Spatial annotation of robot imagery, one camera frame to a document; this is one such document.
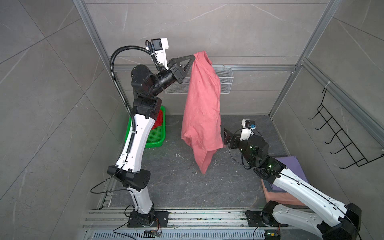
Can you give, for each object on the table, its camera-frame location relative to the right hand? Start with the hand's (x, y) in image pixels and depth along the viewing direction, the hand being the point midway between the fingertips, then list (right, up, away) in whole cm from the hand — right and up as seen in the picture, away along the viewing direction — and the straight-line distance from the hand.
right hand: (232, 128), depth 72 cm
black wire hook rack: (+49, -12, -12) cm, 51 cm away
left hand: (-18, +25, -23) cm, 39 cm away
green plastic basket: (-46, -6, +35) cm, 59 cm away
